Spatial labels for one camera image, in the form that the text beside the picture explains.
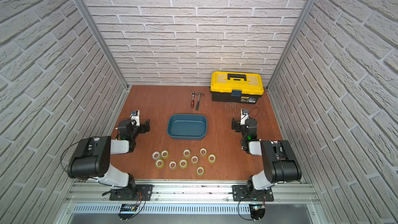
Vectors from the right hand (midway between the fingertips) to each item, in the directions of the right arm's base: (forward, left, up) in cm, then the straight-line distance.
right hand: (243, 117), depth 94 cm
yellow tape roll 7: (-17, +26, -6) cm, 32 cm away
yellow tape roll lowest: (-28, +28, -7) cm, 40 cm away
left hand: (+4, +63, +1) cm, 63 cm away
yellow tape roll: (-18, +48, -6) cm, 52 cm away
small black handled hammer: (+20, +28, -5) cm, 35 cm away
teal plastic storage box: (-1, +36, -6) cm, 36 cm away
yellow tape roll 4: (-23, +38, -6) cm, 45 cm away
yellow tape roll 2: (-22, +51, -6) cm, 56 cm away
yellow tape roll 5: (-18, +36, -5) cm, 40 cm away
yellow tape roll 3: (-24, +44, -5) cm, 50 cm away
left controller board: (-43, +64, -8) cm, 78 cm away
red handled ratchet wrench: (+20, +32, -6) cm, 38 cm away
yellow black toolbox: (+17, -3, +9) cm, 20 cm away
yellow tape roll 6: (-22, +32, -6) cm, 39 cm away
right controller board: (-47, +2, -9) cm, 48 cm away
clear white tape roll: (-18, +53, -6) cm, 56 cm away
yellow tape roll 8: (-22, +22, -6) cm, 31 cm away
